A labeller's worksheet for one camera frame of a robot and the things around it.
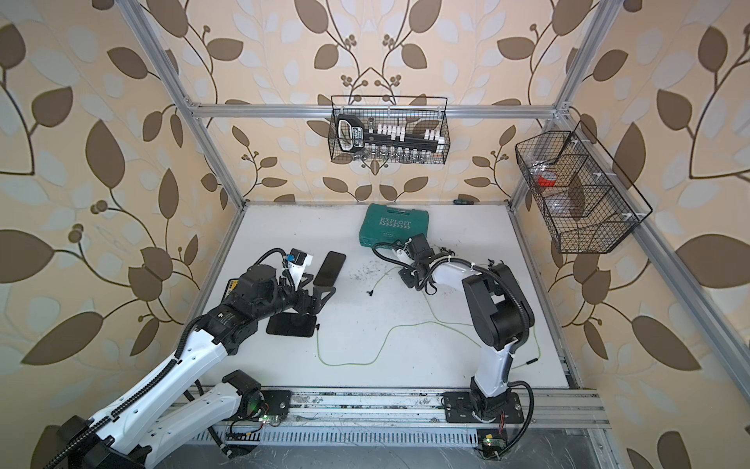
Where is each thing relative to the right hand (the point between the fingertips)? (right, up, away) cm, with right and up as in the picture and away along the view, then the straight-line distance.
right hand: (411, 270), depth 99 cm
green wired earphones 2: (+14, -15, -10) cm, 23 cm away
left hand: (-26, +1, -25) cm, 36 cm away
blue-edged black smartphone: (-28, 0, +1) cm, 28 cm away
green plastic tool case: (-10, +16, +9) cm, 21 cm away
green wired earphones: (-9, -19, -13) cm, 25 cm away
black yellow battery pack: (-60, -4, -4) cm, 60 cm away
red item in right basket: (+36, +28, -18) cm, 48 cm away
